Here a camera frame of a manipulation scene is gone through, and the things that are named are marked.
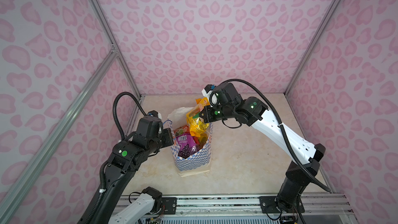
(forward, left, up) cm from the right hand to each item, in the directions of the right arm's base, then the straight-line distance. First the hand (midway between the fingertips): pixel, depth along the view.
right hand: (199, 114), depth 65 cm
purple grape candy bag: (-7, +6, -15) cm, 18 cm away
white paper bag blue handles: (-14, 0, -18) cm, 23 cm away
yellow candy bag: (-2, +1, -5) cm, 5 cm away
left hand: (-5, +11, -5) cm, 14 cm away
